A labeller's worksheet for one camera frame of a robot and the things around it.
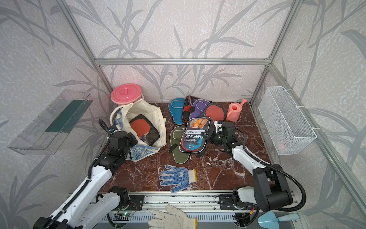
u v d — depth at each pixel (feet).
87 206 1.49
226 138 2.23
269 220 2.31
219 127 2.61
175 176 2.71
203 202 2.47
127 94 3.33
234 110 3.34
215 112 3.67
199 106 3.67
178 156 2.92
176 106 3.71
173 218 2.27
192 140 2.75
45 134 2.11
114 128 2.23
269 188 1.37
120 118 2.88
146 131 3.32
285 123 2.09
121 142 1.91
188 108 3.57
